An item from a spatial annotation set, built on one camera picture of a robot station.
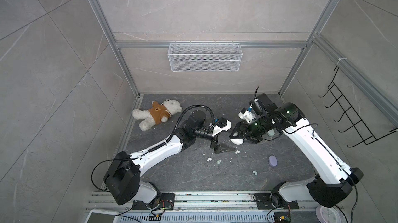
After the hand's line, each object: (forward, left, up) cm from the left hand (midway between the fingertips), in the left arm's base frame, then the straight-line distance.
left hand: (234, 136), depth 66 cm
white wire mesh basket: (+58, +10, +3) cm, 59 cm away
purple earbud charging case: (-2, -26, -26) cm, 37 cm away
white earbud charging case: (-2, -1, 0) cm, 3 cm away
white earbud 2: (0, +10, -26) cm, 28 cm away
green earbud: (-8, -14, -26) cm, 31 cm away
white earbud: (+4, -7, -27) cm, 28 cm away
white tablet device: (-24, +61, -23) cm, 69 cm away
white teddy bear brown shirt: (+29, +41, -19) cm, 54 cm away
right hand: (0, 0, 0) cm, 0 cm away
